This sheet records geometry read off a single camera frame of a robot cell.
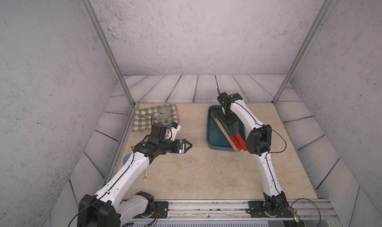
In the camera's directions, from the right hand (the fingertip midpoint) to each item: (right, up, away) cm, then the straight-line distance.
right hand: (230, 122), depth 97 cm
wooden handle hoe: (-3, -9, -3) cm, 9 cm away
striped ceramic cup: (-45, +5, +8) cm, 46 cm away
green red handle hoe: (0, -9, -5) cm, 10 cm away
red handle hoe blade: (+2, -9, -12) cm, 15 cm away
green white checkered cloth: (-61, +2, +14) cm, 63 cm away
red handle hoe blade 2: (-6, +5, +10) cm, 13 cm away
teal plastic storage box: (-9, -12, +2) cm, 15 cm away
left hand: (-26, -11, -20) cm, 35 cm away
